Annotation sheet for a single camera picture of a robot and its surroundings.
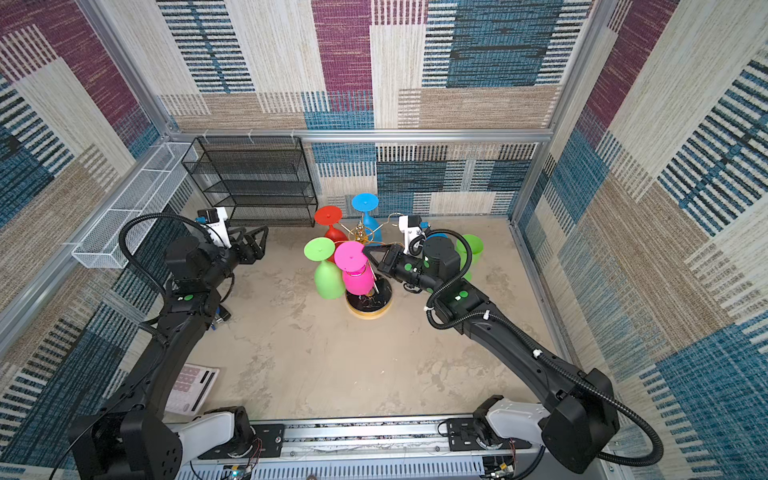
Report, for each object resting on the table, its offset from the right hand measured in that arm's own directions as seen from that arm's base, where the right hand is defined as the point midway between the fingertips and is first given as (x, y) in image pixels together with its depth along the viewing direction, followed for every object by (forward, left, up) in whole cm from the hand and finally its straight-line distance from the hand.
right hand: (362, 255), depth 67 cm
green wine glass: (+2, +9, -10) cm, 14 cm away
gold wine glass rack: (+6, -2, -32) cm, 33 cm away
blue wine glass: (+21, -1, -3) cm, 21 cm away
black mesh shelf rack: (+48, +38, -15) cm, 63 cm away
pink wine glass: (0, +2, 0) cm, 3 cm away
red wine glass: (+17, +9, -4) cm, 20 cm away
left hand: (+11, +27, 0) cm, 29 cm away
